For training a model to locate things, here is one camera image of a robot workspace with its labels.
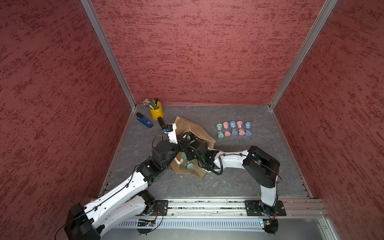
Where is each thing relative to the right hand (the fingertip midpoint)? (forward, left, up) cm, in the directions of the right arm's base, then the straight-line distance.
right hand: (186, 152), depth 90 cm
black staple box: (+26, +19, 0) cm, 32 cm away
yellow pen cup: (+31, +21, +4) cm, 38 cm away
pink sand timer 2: (+15, -38, -1) cm, 41 cm away
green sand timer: (+13, -24, -1) cm, 27 cm away
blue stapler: (+29, +34, -1) cm, 45 cm away
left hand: (-2, -2, +21) cm, 21 cm away
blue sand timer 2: (+14, -43, -1) cm, 45 cm away
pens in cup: (+33, +23, +10) cm, 42 cm away
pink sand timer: (+15, -28, -2) cm, 32 cm away
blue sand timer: (+22, -34, -2) cm, 40 cm away
